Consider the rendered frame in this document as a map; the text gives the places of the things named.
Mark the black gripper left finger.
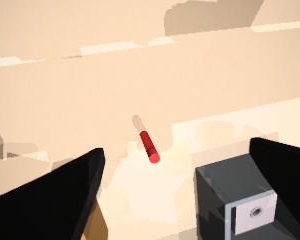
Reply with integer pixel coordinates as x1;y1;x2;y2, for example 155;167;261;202
0;147;105;240

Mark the red peg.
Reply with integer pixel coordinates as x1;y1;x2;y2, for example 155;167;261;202
140;131;160;163

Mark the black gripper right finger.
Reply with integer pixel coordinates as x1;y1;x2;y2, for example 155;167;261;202
249;137;300;224

